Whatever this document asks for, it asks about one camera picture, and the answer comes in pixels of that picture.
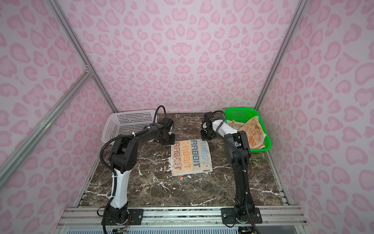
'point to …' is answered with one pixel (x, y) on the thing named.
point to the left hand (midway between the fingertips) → (173, 140)
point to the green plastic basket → (238, 113)
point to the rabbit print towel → (190, 157)
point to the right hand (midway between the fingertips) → (205, 137)
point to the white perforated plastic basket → (124, 122)
